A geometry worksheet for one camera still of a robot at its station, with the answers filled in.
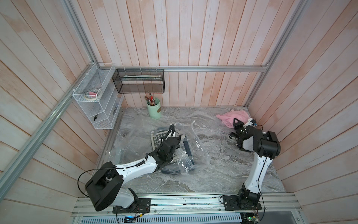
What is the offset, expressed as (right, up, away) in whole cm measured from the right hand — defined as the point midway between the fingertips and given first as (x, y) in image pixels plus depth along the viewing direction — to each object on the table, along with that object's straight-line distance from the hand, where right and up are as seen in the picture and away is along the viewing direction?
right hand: (233, 116), depth 102 cm
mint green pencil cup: (-59, +4, +4) cm, 60 cm away
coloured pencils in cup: (-61, +12, -4) cm, 62 cm away
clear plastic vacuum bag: (-72, -15, 0) cm, 74 cm away
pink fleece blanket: (-3, -1, +1) cm, 4 cm away
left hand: (-46, -11, -18) cm, 50 cm away
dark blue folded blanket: (-47, -32, -24) cm, 62 cm away
